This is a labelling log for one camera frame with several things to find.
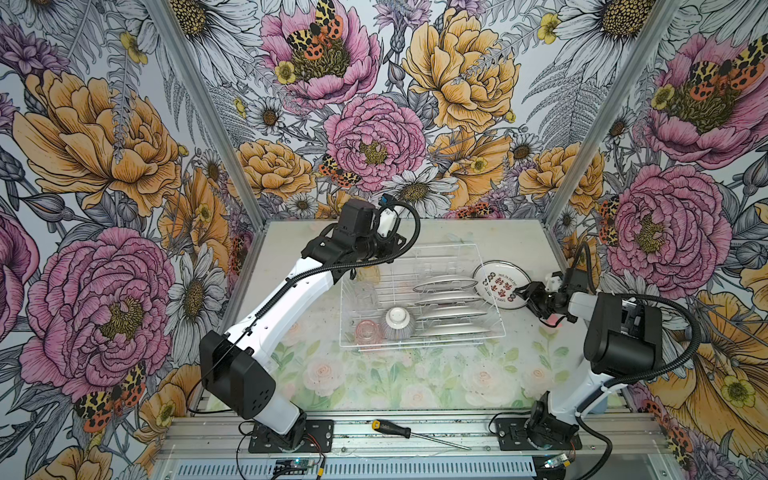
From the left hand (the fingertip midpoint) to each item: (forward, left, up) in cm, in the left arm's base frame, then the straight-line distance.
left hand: (397, 247), depth 77 cm
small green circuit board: (-42, +24, -29) cm, 56 cm away
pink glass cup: (-11, +8, -25) cm, 28 cm away
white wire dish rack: (-5, -12, -15) cm, 20 cm away
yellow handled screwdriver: (-35, +5, -26) cm, 44 cm away
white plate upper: (+3, -15, -22) cm, 27 cm away
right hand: (-1, -39, -26) cm, 47 cm away
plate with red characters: (+7, -34, -27) cm, 44 cm away
